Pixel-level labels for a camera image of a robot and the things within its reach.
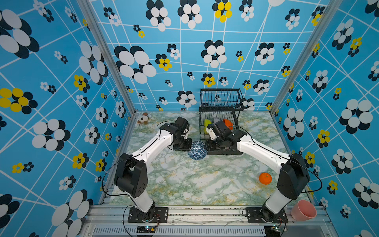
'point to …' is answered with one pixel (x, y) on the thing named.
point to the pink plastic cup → (303, 210)
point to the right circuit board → (272, 230)
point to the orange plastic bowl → (228, 124)
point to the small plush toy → (143, 118)
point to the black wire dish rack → (218, 108)
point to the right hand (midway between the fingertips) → (207, 146)
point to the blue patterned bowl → (197, 151)
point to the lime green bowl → (207, 122)
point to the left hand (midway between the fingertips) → (192, 148)
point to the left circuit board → (146, 229)
